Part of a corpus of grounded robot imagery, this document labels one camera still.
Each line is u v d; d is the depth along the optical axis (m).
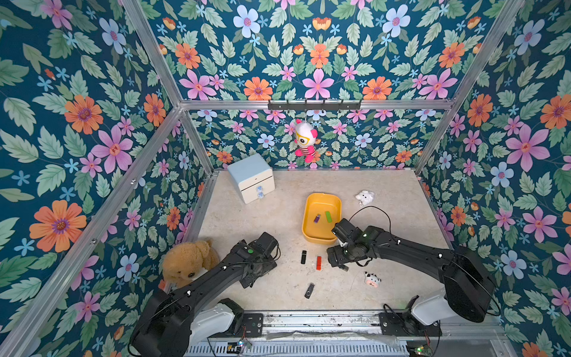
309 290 0.81
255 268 0.60
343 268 0.86
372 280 0.82
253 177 0.98
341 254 0.75
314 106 0.93
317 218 1.01
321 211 1.03
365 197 1.04
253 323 0.73
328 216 1.02
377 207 0.73
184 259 0.69
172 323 0.40
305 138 0.97
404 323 0.65
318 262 0.88
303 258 0.89
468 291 0.42
